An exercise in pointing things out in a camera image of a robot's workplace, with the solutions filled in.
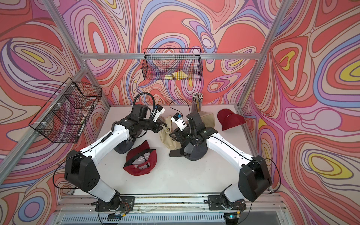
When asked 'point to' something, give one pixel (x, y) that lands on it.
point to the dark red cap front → (140, 160)
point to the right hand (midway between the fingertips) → (174, 136)
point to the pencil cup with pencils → (197, 98)
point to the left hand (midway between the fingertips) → (167, 125)
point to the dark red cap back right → (228, 119)
